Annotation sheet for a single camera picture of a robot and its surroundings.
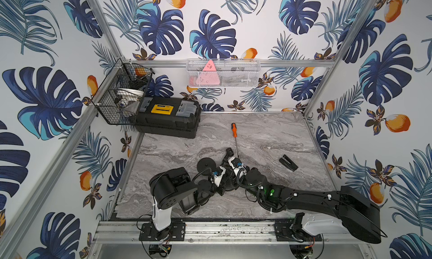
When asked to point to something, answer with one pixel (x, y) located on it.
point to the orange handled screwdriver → (234, 128)
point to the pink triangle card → (208, 75)
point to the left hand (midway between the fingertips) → (228, 173)
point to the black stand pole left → (229, 152)
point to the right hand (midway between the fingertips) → (228, 167)
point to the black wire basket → (120, 99)
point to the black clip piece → (286, 161)
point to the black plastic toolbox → (168, 116)
